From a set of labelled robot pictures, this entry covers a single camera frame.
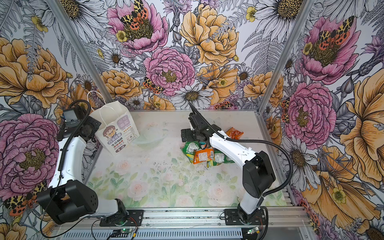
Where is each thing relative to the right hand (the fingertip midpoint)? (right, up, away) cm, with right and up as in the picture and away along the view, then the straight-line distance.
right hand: (189, 138), depth 85 cm
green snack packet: (-1, -6, +6) cm, 8 cm away
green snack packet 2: (+18, -11, +3) cm, 21 cm away
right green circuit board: (+31, -42, -14) cm, 54 cm away
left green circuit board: (-29, -42, -14) cm, 53 cm away
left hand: (-47, +6, -7) cm, 48 cm away
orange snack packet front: (+8, -10, +6) cm, 14 cm away
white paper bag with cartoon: (-42, +5, +2) cm, 42 cm away
